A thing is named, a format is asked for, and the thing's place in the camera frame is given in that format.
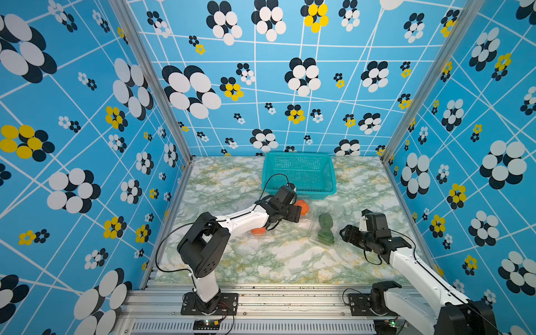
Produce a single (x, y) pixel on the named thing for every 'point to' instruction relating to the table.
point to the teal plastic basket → (312, 174)
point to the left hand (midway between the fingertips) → (297, 209)
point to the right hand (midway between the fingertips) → (349, 233)
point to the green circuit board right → (388, 326)
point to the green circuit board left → (206, 324)
